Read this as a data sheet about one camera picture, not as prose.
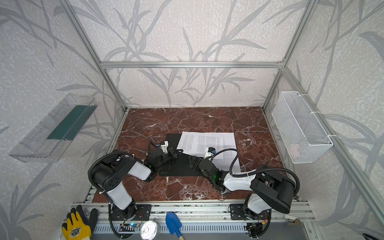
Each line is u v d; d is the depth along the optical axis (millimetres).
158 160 746
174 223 707
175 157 816
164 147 864
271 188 442
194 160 753
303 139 614
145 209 753
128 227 722
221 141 990
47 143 636
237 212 731
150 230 650
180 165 831
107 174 481
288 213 420
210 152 772
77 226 683
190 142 988
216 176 657
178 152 884
